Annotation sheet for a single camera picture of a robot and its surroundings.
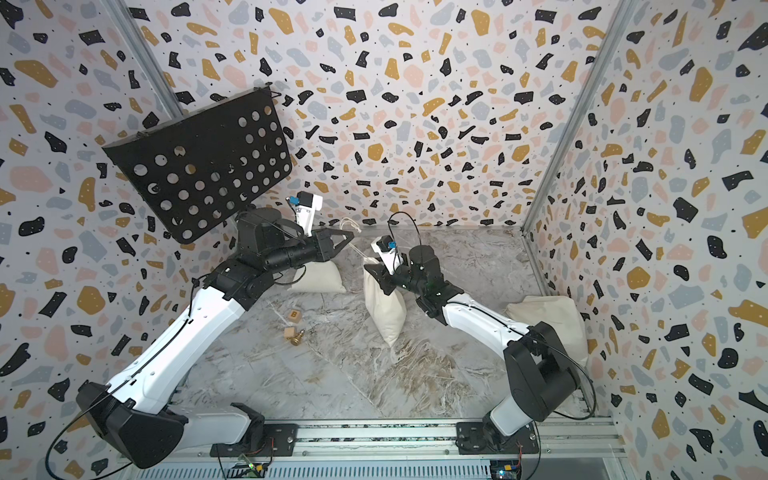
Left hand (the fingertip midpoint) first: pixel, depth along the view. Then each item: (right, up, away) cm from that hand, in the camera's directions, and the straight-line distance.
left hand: (353, 234), depth 65 cm
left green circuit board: (-27, -56, +7) cm, 63 cm away
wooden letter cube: (-24, -24, +30) cm, 45 cm away
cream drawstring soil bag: (+6, -21, +19) cm, 29 cm away
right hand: (+3, -8, +16) cm, 18 cm away
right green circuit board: (+35, -56, +7) cm, 67 cm away
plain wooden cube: (-23, -28, +26) cm, 45 cm away
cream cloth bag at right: (+57, -22, +22) cm, 65 cm away
